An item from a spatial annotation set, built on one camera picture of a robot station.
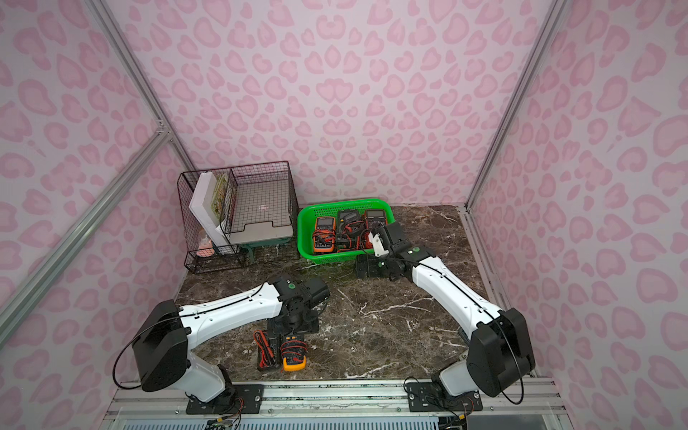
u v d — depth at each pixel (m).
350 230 0.95
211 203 0.91
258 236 0.90
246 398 0.74
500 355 0.41
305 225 1.06
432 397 0.72
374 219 1.03
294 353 0.78
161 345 0.42
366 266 0.72
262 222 0.88
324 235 1.01
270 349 0.78
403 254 0.59
